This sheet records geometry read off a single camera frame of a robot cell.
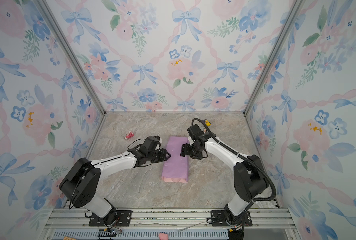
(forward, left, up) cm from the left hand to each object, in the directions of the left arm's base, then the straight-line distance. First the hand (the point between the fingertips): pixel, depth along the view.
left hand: (170, 155), depth 88 cm
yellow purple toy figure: (+29, -26, -5) cm, 39 cm away
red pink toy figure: (+18, +30, -6) cm, 35 cm away
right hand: (0, -9, +1) cm, 9 cm away
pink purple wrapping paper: (-8, -4, -2) cm, 9 cm away
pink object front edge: (-38, +2, -6) cm, 39 cm away
